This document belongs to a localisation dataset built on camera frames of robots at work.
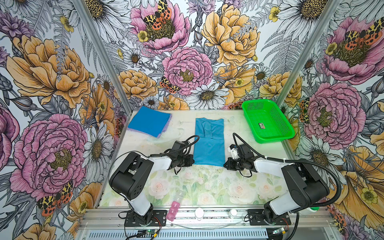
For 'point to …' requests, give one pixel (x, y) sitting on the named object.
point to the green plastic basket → (266, 121)
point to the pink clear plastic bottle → (174, 207)
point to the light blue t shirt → (210, 148)
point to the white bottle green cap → (309, 210)
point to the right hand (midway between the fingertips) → (225, 169)
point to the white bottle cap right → (233, 213)
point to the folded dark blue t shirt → (150, 121)
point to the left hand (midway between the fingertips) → (193, 165)
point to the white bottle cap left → (199, 214)
